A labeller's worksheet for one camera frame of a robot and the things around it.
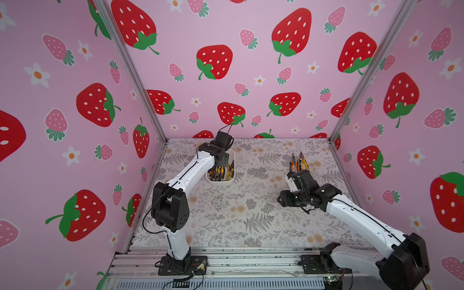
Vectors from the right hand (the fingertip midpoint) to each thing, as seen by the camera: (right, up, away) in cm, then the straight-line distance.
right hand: (284, 197), depth 81 cm
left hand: (-30, +18, +9) cm, 36 cm away
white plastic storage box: (-25, +18, +23) cm, 39 cm away
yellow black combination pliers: (+19, +17, +29) cm, 39 cm away
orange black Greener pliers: (+12, +14, +26) cm, 32 cm away
